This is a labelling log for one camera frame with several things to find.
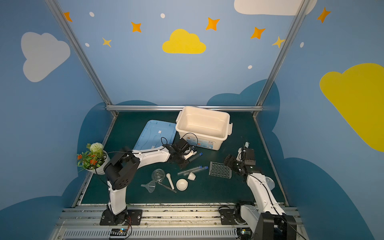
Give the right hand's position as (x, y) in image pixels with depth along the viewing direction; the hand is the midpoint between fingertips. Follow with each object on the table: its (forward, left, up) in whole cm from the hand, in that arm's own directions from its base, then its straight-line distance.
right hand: (229, 160), depth 87 cm
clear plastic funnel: (-17, +44, -3) cm, 47 cm away
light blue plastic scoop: (+16, -14, -6) cm, 22 cm away
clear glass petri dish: (-10, +41, -2) cm, 43 cm away
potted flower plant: (-8, +74, +8) cm, 74 cm away
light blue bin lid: (+22, +50, -7) cm, 55 cm away
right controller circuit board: (-34, -6, -11) cm, 36 cm away
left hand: (+2, +27, -7) cm, 28 cm away
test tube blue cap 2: (-2, +17, -7) cm, 19 cm away
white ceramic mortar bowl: (-14, +27, -7) cm, 31 cm away
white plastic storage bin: (+30, +16, -7) cm, 35 cm away
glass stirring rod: (-16, +33, -8) cm, 38 cm away
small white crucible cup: (-9, +22, -6) cm, 25 cm away
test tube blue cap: (+7, +17, -8) cm, 20 cm away
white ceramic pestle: (-9, +36, -7) cm, 37 cm away
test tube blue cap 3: (-2, +15, -9) cm, 17 cm away
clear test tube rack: (-3, +5, -7) cm, 9 cm away
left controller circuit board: (-37, +57, -10) cm, 69 cm away
